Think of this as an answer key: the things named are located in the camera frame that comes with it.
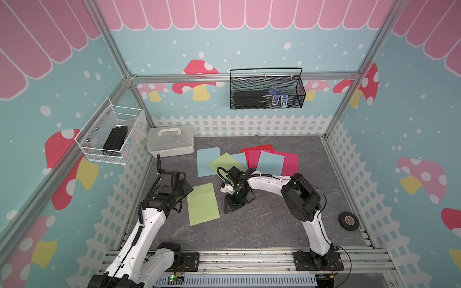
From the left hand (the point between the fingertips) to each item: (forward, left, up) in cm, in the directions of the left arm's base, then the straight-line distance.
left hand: (187, 189), depth 81 cm
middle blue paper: (+29, -25, -14) cm, 41 cm away
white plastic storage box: (+34, +17, -3) cm, 38 cm away
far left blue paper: (+29, -3, -14) cm, 32 cm away
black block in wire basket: (+9, +26, +22) cm, 35 cm away
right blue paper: (+26, -42, -15) cm, 52 cm away
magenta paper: (+30, -32, -13) cm, 46 cm away
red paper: (+38, -43, -15) cm, 59 cm away
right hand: (-5, -19, -12) cm, 23 cm away
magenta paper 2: (+25, -55, -14) cm, 62 cm away
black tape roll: (-8, -77, -13) cm, 78 cm away
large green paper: (-1, -5, -15) cm, 15 cm away
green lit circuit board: (-32, +2, -15) cm, 36 cm away
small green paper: (+26, -16, -13) cm, 33 cm away
